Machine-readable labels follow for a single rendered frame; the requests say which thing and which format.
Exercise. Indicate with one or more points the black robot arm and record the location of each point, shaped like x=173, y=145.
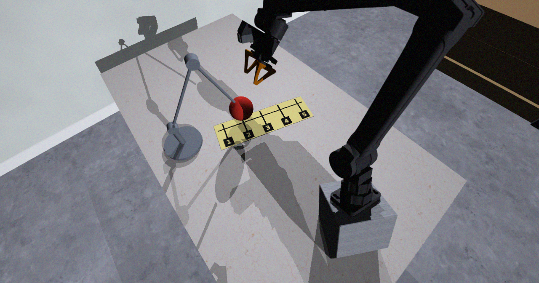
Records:
x=440, y=25

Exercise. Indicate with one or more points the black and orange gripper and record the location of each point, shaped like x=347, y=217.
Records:
x=259, y=62

